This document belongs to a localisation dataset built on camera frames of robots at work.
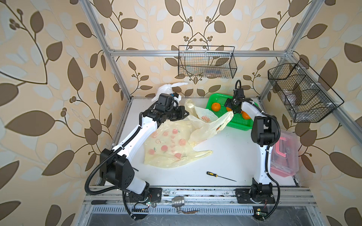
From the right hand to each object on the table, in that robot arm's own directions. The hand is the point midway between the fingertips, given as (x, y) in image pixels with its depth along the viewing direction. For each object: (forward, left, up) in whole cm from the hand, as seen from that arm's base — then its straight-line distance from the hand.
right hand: (230, 105), depth 108 cm
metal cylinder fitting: (-62, +41, -1) cm, 74 cm away
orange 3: (-6, +3, +2) cm, 7 cm away
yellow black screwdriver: (-48, +21, -5) cm, 53 cm away
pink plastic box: (-44, -21, 0) cm, 48 cm away
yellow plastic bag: (-30, +25, +21) cm, 45 cm away
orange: (0, +11, -1) cm, 11 cm away
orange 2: (-26, +3, +21) cm, 33 cm away
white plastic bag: (+5, +48, +15) cm, 51 cm away
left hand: (-22, +34, +22) cm, 46 cm away
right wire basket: (-20, -29, +28) cm, 45 cm away
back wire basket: (+16, +15, +28) cm, 36 cm away
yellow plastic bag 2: (-29, +48, -6) cm, 56 cm away
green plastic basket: (+7, +9, -3) cm, 12 cm away
